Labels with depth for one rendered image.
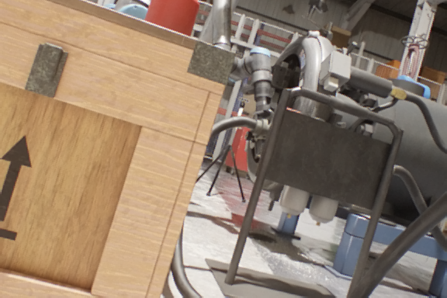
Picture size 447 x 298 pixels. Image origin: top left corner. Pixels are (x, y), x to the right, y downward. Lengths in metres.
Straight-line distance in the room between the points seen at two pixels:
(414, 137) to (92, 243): 1.68
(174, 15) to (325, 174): 0.73
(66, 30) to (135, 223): 0.26
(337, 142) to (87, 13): 0.86
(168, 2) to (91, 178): 0.29
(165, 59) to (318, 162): 0.76
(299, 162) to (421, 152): 0.96
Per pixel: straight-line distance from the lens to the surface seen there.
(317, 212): 1.30
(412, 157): 2.09
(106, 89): 0.58
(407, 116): 2.10
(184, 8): 0.71
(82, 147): 0.60
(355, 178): 1.32
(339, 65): 1.74
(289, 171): 1.23
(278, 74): 2.06
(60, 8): 0.61
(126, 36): 0.59
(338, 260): 1.91
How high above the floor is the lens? 0.34
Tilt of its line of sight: 3 degrees up
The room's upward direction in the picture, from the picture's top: 17 degrees clockwise
